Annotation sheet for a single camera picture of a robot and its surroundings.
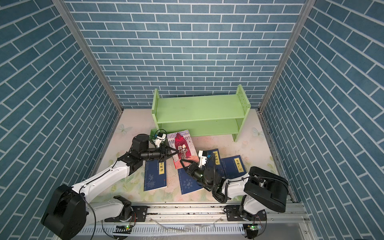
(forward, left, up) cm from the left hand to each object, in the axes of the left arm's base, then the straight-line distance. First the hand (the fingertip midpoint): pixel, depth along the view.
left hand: (177, 153), depth 75 cm
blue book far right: (0, -32, -18) cm, 36 cm away
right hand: (-4, 0, -1) cm, 4 cm away
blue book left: (-5, +14, -18) cm, 24 cm away
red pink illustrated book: (+8, -2, 0) cm, 8 cm away
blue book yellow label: (-9, -5, -18) cm, 20 cm away
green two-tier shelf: (+40, -20, -13) cm, 47 cm away
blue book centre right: (+4, -23, -17) cm, 28 cm away
